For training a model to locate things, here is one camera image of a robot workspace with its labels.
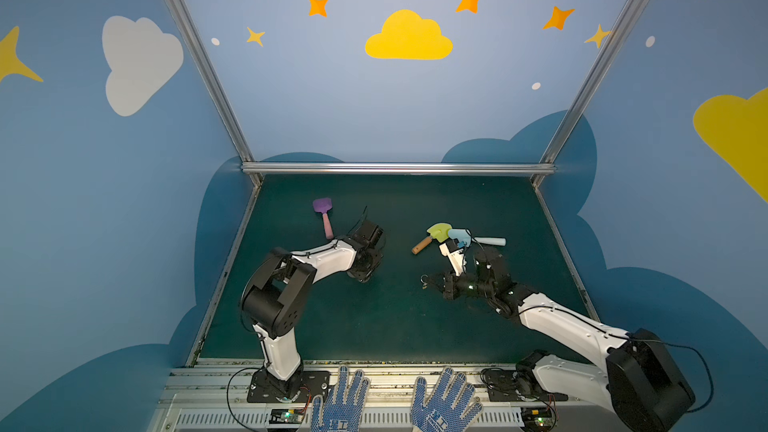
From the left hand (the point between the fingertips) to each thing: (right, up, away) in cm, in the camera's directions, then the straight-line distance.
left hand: (382, 264), depth 95 cm
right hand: (+14, 0, -14) cm, 19 cm away
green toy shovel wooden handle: (+20, +10, +9) cm, 24 cm away
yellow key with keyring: (+12, -3, -13) cm, 18 cm away
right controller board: (+38, -33, -24) cm, 56 cm away
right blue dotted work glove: (+16, -31, -23) cm, 42 cm away
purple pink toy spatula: (-23, +19, +16) cm, 34 cm away
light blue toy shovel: (+30, +8, +12) cm, 34 cm away
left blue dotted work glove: (-9, -30, -23) cm, 39 cm away
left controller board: (-23, -32, -24) cm, 46 cm away
